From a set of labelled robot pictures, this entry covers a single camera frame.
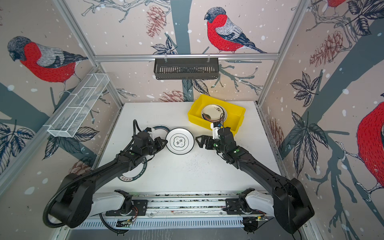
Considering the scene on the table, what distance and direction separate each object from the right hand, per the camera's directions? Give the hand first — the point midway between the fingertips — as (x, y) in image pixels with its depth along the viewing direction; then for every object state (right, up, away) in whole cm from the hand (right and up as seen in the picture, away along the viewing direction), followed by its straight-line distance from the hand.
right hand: (200, 140), depth 81 cm
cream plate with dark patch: (+11, +15, +29) cm, 34 cm away
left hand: (-19, -1, +3) cm, 19 cm away
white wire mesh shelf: (-66, +19, -3) cm, 68 cm away
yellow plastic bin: (+27, +15, +29) cm, 43 cm away
